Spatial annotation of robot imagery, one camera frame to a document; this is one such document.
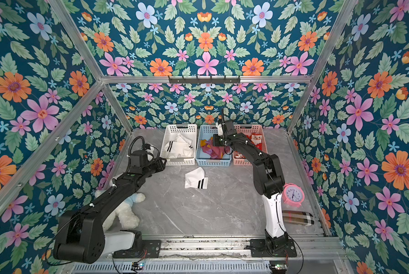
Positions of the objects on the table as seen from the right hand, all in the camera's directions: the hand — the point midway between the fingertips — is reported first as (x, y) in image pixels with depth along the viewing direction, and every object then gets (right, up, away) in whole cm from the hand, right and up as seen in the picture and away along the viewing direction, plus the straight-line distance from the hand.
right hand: (218, 136), depth 99 cm
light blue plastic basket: (-7, -11, +6) cm, 15 cm away
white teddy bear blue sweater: (-42, -38, -22) cm, 61 cm away
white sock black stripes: (-13, -25, -3) cm, 28 cm away
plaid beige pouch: (+37, -40, -19) cm, 58 cm away
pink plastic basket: (+25, +3, +16) cm, 30 cm away
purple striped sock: (-2, -10, +2) cm, 10 cm away
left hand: (-28, -12, -11) cm, 32 cm away
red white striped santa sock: (+13, -12, +3) cm, 18 cm away
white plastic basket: (-22, +3, +16) cm, 28 cm away
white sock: (-29, -8, +5) cm, 30 cm away
